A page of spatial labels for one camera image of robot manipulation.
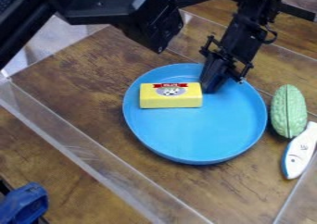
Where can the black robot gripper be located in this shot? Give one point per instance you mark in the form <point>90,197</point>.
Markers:
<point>228,56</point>

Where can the yellow toy butter block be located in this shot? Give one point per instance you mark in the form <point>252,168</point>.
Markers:
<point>169,95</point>

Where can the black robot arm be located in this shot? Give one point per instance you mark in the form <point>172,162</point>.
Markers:
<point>149,22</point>

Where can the blue round plastic plate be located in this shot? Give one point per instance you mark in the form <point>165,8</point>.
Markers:
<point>196,136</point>

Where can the green toy bitter gourd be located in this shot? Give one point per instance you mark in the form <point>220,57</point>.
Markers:
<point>288,111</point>

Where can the white blue toy fish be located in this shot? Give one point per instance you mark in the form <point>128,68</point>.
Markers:
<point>298,152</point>

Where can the clear acrylic enclosure wall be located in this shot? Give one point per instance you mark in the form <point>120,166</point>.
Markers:
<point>64,137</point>

